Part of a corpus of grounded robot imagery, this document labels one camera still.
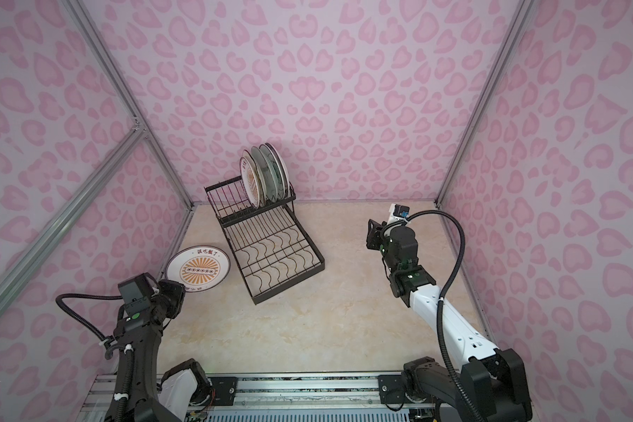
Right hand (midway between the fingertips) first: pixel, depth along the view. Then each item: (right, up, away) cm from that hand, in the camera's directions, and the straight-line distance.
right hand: (374, 221), depth 80 cm
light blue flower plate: (-34, +15, +4) cm, 37 cm away
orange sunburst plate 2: (-56, -16, +8) cm, 59 cm away
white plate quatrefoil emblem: (-31, +16, +2) cm, 35 cm away
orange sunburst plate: (-41, +14, +12) cm, 45 cm away
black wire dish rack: (-37, -9, +25) cm, 45 cm away
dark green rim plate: (-28, +16, +2) cm, 32 cm away
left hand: (-58, -18, +2) cm, 61 cm away
